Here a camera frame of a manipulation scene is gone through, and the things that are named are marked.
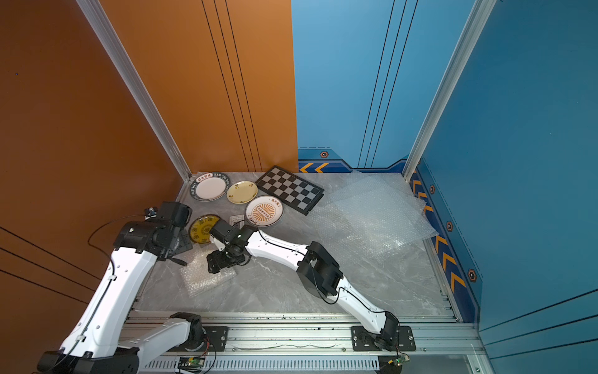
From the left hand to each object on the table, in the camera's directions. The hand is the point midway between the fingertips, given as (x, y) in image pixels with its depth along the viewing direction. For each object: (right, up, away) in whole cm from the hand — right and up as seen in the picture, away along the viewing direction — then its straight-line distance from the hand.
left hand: (169, 244), depth 71 cm
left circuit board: (+7, -37, 0) cm, 38 cm away
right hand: (+11, -10, +12) cm, 19 cm away
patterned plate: (-7, +20, +46) cm, 50 cm away
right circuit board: (+70, -34, -2) cm, 78 cm away
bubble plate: (+3, -14, +11) cm, 18 cm away
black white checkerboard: (+37, +17, +38) cm, 55 cm away
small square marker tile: (+11, +4, +30) cm, 33 cm away
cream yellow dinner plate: (+11, +17, +42) cm, 46 cm away
